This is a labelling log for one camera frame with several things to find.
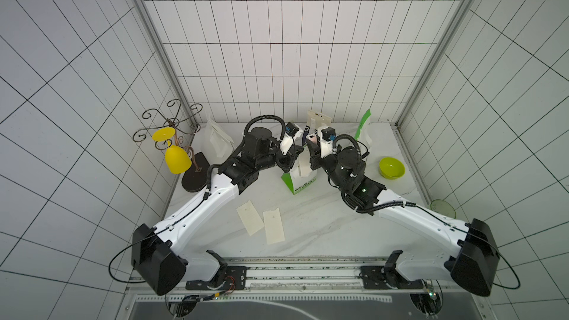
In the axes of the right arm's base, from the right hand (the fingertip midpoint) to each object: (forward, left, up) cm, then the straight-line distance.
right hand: (314, 133), depth 72 cm
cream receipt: (-18, +24, -33) cm, 44 cm away
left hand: (-6, +5, -4) cm, 9 cm away
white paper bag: (+9, +40, -18) cm, 45 cm away
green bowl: (+9, -38, -32) cm, 51 cm away
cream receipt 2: (-20, +14, -33) cm, 42 cm away
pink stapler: (-4, +1, +2) cm, 4 cm away
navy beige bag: (+18, -1, -11) cm, 21 cm away
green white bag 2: (+13, -22, -13) cm, 29 cm away
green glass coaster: (-14, -48, -22) cm, 54 cm away
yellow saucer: (-3, +52, -1) cm, 52 cm away
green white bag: (-9, +6, -17) cm, 20 cm away
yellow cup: (-6, +50, -11) cm, 51 cm away
